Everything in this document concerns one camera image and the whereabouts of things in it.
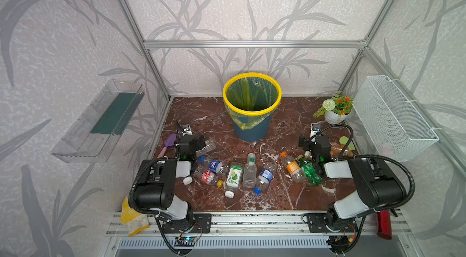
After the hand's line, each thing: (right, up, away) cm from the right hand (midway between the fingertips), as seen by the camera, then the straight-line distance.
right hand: (311, 132), depth 94 cm
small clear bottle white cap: (-61, -20, -13) cm, 66 cm away
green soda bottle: (-5, -16, -9) cm, 19 cm away
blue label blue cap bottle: (-26, -19, -14) cm, 35 cm away
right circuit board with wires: (+4, -43, -21) cm, 48 cm away
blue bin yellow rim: (-25, -1, +9) cm, 27 cm away
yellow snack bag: (-79, -35, -20) cm, 89 cm away
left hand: (-63, -1, 0) cm, 63 cm away
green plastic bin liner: (-32, +21, +4) cm, 38 cm away
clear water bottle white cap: (-32, -19, -8) cm, 38 cm away
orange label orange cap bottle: (-12, -16, -10) cm, 22 cm away
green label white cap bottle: (-40, -19, -11) cm, 45 cm away
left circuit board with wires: (-57, -39, -22) cm, 72 cm away
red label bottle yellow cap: (-52, -19, -14) cm, 57 cm away
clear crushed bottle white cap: (-53, -7, -2) cm, 53 cm away
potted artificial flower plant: (+15, +12, +4) cm, 20 cm away
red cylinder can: (+21, -34, -23) cm, 46 cm away
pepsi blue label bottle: (-49, -15, -10) cm, 52 cm away
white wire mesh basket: (+19, +4, -31) cm, 37 cm away
